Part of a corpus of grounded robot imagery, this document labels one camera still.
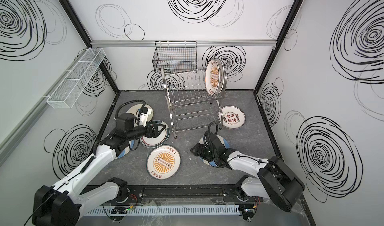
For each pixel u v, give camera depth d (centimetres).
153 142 89
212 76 81
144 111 69
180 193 75
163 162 84
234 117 104
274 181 43
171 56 97
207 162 81
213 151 67
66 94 72
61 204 37
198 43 91
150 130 69
